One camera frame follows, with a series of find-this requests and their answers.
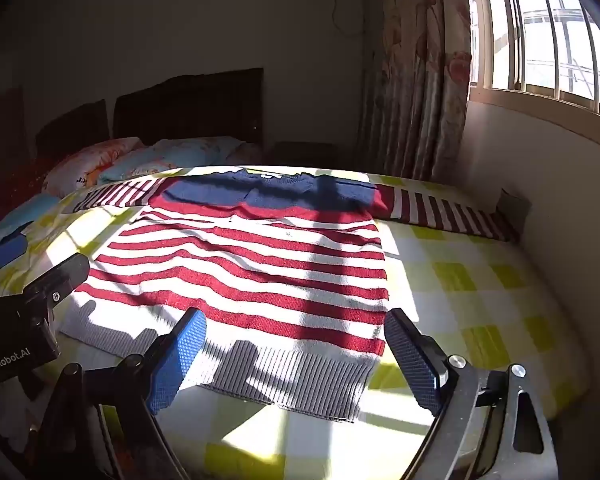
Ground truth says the light blue blanket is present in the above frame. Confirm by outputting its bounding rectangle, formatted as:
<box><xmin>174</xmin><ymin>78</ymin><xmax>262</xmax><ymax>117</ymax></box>
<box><xmin>0</xmin><ymin>192</ymin><xmax>61</xmax><ymax>256</ymax></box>

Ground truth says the floral curtain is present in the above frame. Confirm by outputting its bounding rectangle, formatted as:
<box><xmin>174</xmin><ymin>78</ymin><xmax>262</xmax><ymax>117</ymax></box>
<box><xmin>357</xmin><ymin>0</ymin><xmax>473</xmax><ymax>182</ymax></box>

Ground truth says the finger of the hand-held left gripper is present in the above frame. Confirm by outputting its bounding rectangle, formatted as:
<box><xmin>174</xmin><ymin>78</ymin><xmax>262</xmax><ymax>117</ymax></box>
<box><xmin>0</xmin><ymin>233</ymin><xmax>30</xmax><ymax>276</ymax></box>
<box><xmin>22</xmin><ymin>253</ymin><xmax>91</xmax><ymax>311</ymax></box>

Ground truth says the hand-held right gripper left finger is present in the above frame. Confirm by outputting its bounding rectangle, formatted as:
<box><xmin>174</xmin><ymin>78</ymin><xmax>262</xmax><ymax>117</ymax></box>
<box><xmin>27</xmin><ymin>307</ymin><xmax>208</xmax><ymax>480</ymax></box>

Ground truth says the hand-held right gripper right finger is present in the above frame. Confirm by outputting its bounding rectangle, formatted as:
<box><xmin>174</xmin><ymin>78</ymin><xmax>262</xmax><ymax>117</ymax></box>
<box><xmin>382</xmin><ymin>307</ymin><xmax>559</xmax><ymax>480</ymax></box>

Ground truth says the orange print pillow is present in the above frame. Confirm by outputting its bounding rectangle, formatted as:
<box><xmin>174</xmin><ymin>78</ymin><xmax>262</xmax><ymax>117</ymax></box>
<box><xmin>42</xmin><ymin>137</ymin><xmax>146</xmax><ymax>197</ymax></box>

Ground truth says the barred window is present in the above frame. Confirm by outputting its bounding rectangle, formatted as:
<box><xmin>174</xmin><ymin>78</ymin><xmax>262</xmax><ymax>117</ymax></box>
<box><xmin>462</xmin><ymin>0</ymin><xmax>600</xmax><ymax>123</ymax></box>

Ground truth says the dark wooden headboard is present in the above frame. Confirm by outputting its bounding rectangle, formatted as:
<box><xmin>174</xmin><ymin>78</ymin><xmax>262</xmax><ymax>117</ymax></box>
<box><xmin>0</xmin><ymin>67</ymin><xmax>264</xmax><ymax>171</ymax></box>

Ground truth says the dark red cloth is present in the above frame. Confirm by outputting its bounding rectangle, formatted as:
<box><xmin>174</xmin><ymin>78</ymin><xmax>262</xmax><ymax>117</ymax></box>
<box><xmin>0</xmin><ymin>157</ymin><xmax>48</xmax><ymax>226</ymax></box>

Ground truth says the yellow checked bed sheet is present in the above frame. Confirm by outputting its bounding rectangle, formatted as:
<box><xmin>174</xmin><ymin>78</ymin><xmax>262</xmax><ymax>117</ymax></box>
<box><xmin>0</xmin><ymin>165</ymin><xmax>593</xmax><ymax>480</ymax></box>

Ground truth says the red white striped sweater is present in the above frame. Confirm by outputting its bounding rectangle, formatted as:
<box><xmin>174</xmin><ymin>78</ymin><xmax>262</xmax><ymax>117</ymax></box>
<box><xmin>60</xmin><ymin>167</ymin><xmax>521</xmax><ymax>423</ymax></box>

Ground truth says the light blue pillow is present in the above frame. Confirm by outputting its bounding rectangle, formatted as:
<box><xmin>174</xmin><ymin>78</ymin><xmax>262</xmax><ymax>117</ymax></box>
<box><xmin>97</xmin><ymin>135</ymin><xmax>261</xmax><ymax>184</ymax></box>

